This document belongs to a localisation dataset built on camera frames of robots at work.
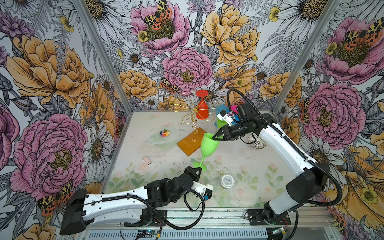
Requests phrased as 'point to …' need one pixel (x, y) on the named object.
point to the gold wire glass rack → (190, 117)
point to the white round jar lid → (227, 181)
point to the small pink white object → (147, 161)
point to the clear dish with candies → (166, 136)
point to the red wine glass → (202, 108)
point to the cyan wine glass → (237, 119)
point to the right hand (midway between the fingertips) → (216, 142)
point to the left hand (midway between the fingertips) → (196, 166)
